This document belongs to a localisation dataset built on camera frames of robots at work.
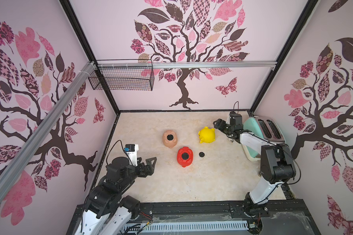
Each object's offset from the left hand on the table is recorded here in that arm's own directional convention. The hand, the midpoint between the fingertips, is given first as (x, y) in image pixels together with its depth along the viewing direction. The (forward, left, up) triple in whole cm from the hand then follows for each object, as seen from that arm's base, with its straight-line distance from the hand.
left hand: (150, 162), depth 68 cm
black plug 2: (+10, -17, -14) cm, 25 cm away
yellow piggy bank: (+27, -33, -16) cm, 45 cm away
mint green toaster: (+24, -68, -5) cm, 72 cm away
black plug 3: (+16, -29, -22) cm, 39 cm away
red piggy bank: (+7, -16, -15) cm, 23 cm away
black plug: (+24, -8, -14) cm, 29 cm away
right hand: (+32, -40, -9) cm, 52 cm away
